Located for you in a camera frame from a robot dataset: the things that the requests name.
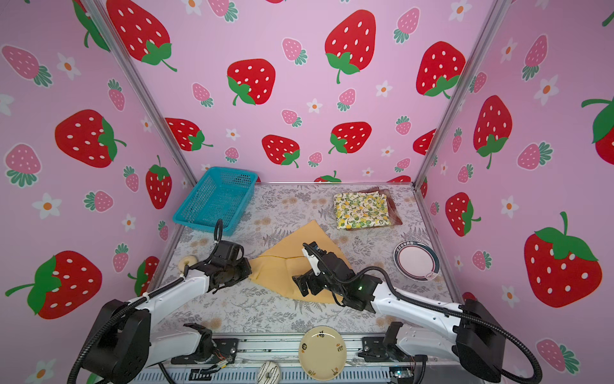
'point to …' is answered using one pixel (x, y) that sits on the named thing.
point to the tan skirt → (278, 264)
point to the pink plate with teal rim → (416, 261)
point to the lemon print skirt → (360, 210)
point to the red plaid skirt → (394, 216)
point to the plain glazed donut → (189, 260)
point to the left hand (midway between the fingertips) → (251, 268)
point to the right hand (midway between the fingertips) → (302, 270)
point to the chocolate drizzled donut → (269, 373)
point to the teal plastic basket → (223, 194)
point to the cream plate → (322, 354)
